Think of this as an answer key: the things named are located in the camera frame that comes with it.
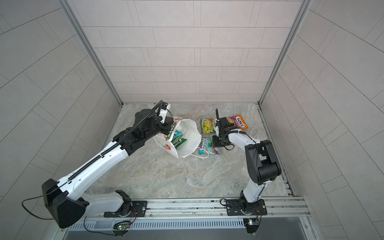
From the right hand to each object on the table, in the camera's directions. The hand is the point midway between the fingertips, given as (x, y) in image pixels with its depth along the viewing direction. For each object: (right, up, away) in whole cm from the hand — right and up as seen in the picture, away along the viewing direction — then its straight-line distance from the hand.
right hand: (215, 143), depth 93 cm
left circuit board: (-44, -32, -29) cm, 62 cm away
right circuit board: (+14, -33, -25) cm, 44 cm away
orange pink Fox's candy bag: (+17, +13, +10) cm, 24 cm away
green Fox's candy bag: (-23, +3, -7) cm, 24 cm away
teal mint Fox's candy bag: (-6, -2, -4) cm, 7 cm away
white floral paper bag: (-17, -1, -9) cm, 19 cm away
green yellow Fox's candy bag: (-4, +10, +6) cm, 13 cm away
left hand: (-22, +17, -21) cm, 35 cm away
